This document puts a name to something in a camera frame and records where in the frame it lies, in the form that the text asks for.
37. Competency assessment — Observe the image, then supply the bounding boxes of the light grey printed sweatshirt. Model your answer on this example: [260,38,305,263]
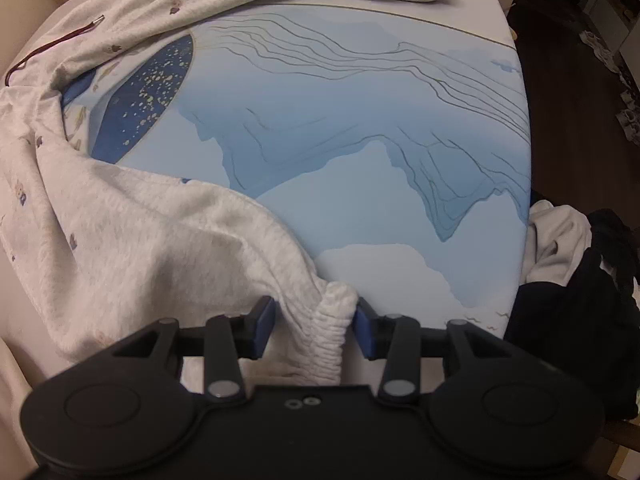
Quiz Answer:
[1,0,433,385]

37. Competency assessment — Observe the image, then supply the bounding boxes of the black cloth pile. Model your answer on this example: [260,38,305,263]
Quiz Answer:
[504,209,639,420]

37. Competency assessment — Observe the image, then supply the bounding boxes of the white cloth beside table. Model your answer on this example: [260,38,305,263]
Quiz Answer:
[520,200,592,286]

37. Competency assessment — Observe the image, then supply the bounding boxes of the blue whale print table mat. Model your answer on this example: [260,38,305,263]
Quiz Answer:
[62,3,530,335]

